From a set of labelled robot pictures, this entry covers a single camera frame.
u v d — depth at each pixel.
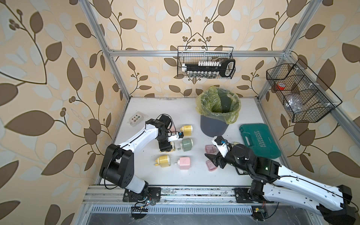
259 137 0.91
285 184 0.46
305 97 0.72
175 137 0.77
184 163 0.79
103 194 0.77
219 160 0.59
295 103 0.70
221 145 0.57
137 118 1.03
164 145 0.76
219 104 0.85
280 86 0.81
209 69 0.84
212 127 0.96
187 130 0.93
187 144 0.86
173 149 0.87
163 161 0.80
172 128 0.75
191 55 0.91
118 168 0.44
